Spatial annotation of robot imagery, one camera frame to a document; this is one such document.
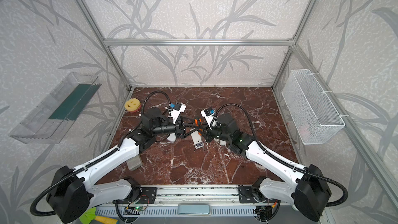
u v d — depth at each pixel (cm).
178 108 64
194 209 66
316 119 61
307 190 39
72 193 39
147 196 72
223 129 58
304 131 72
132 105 105
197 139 90
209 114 64
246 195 73
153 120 57
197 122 71
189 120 72
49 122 64
